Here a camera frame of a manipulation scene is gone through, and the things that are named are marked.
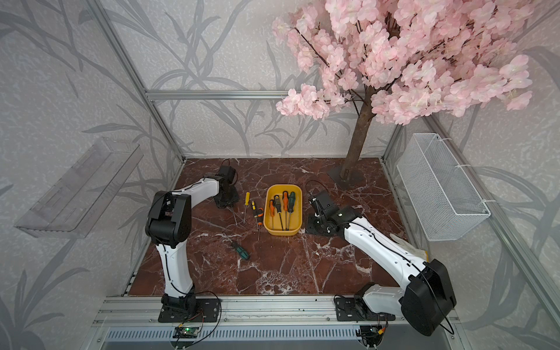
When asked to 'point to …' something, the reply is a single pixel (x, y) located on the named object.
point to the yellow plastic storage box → (295, 219)
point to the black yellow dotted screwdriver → (278, 208)
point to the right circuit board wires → (372, 335)
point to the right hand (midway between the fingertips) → (307, 225)
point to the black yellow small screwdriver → (254, 208)
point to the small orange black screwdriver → (260, 216)
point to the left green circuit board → (185, 332)
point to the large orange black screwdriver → (285, 199)
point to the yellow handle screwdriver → (247, 202)
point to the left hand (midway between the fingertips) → (233, 199)
